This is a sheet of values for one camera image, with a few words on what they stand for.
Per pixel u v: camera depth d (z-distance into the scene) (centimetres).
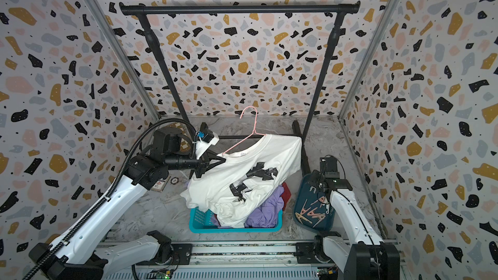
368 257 40
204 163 57
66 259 36
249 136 65
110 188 43
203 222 80
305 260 73
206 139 56
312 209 85
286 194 81
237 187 74
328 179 65
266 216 75
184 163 57
